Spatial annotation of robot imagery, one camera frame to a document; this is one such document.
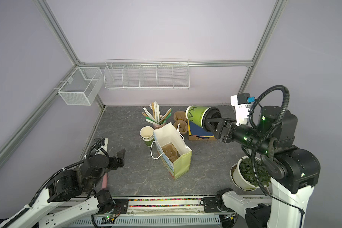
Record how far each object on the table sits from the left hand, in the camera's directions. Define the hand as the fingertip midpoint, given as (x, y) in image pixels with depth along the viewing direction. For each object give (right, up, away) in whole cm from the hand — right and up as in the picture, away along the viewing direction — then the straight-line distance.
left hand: (116, 153), depth 67 cm
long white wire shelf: (+8, +48, +32) cm, 58 cm away
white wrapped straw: (+15, +21, +30) cm, 39 cm away
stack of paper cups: (+10, +6, +24) cm, 27 cm away
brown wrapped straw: (+8, +19, +24) cm, 32 cm away
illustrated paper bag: (+22, +7, +15) cm, 27 cm away
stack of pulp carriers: (+32, +17, +44) cm, 57 cm away
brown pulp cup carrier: (+25, -6, +27) cm, 37 cm away
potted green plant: (+62, -13, +4) cm, 64 cm away
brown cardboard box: (+42, +3, +29) cm, 51 cm away
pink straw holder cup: (+15, +11, +29) cm, 35 cm away
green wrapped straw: (+22, +18, +29) cm, 40 cm away
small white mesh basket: (-35, +38, +29) cm, 59 cm away
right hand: (+42, +16, -18) cm, 48 cm away
